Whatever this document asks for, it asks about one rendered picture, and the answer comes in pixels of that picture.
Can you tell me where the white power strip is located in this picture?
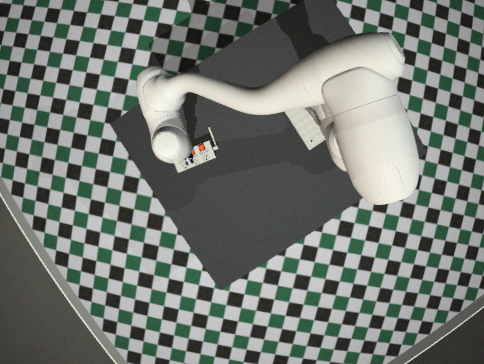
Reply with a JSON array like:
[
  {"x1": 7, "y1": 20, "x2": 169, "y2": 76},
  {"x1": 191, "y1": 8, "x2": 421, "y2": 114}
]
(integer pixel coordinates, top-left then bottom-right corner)
[{"x1": 174, "y1": 127, "x2": 218, "y2": 173}]

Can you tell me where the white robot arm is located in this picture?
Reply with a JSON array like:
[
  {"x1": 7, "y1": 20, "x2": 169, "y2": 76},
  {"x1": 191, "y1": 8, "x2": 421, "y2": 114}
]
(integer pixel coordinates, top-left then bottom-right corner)
[{"x1": 136, "y1": 32, "x2": 420, "y2": 205}]

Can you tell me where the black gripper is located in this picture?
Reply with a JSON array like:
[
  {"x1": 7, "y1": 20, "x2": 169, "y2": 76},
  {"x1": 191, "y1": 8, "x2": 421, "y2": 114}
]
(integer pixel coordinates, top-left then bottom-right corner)
[{"x1": 184, "y1": 153, "x2": 193, "y2": 165}]

